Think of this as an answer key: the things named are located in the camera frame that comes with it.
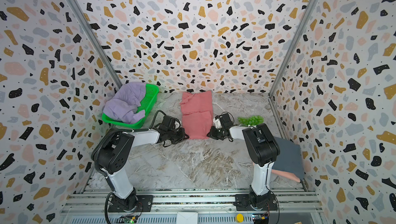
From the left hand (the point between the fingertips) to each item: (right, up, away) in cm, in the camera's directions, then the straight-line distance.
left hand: (190, 134), depth 93 cm
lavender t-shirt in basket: (-45, +18, +8) cm, 49 cm away
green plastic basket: (-35, +19, +22) cm, 46 cm away
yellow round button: (+24, -31, -27) cm, 48 cm away
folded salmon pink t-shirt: (+53, -20, -12) cm, 58 cm away
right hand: (+9, +1, +4) cm, 10 cm away
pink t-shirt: (+3, +14, +21) cm, 26 cm away
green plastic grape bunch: (+40, +8, +8) cm, 41 cm away
